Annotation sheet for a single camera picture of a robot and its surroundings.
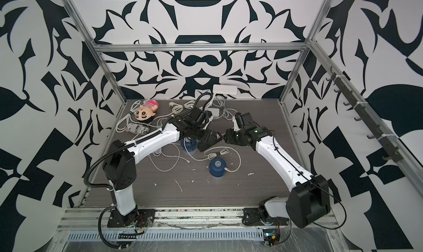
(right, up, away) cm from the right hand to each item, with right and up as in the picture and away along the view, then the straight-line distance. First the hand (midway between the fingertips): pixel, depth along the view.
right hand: (226, 134), depth 82 cm
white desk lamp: (-2, +25, +12) cm, 28 cm away
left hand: (-9, +1, +5) cm, 10 cm away
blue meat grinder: (-5, -16, -3) cm, 17 cm away
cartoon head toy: (-48, +13, +21) cm, 54 cm away
